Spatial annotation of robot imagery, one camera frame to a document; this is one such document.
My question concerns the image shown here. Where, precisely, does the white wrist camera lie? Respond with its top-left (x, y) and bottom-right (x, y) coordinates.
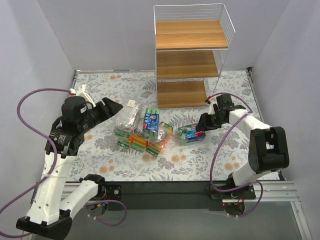
top-left (205, 96), bottom-right (219, 115)
top-left (69, 83), bottom-right (96, 109)

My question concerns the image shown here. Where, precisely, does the orange yellow sponge box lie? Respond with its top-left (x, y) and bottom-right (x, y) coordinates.
top-left (130, 134), bottom-right (148, 153)
top-left (145, 140), bottom-right (167, 157)

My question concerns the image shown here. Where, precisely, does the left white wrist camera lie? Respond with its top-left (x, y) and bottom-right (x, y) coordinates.
top-left (69, 83), bottom-right (96, 109)

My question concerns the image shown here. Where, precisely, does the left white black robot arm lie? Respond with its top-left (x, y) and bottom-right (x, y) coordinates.
top-left (16, 96), bottom-right (123, 240)

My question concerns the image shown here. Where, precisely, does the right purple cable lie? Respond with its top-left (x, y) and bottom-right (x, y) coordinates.
top-left (209, 92), bottom-right (263, 218)

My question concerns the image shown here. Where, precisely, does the floral patterned table mat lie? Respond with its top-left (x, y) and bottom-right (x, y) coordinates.
top-left (68, 72), bottom-right (249, 182)

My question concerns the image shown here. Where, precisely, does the blue green sponge pack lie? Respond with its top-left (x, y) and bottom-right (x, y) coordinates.
top-left (142, 108), bottom-right (160, 141)
top-left (175, 123), bottom-right (206, 144)

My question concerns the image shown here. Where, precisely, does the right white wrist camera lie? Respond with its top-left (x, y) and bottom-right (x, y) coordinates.
top-left (205, 96), bottom-right (219, 115)

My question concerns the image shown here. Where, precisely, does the silver steel wool pack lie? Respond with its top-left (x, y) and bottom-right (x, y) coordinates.
top-left (113, 98), bottom-right (141, 134)
top-left (152, 123), bottom-right (173, 148)

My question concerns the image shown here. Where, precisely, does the white wire wooden shelf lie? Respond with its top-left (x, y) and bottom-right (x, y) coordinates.
top-left (153, 3), bottom-right (236, 109)

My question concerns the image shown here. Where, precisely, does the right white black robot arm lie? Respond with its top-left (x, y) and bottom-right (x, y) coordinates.
top-left (196, 92), bottom-right (290, 200)

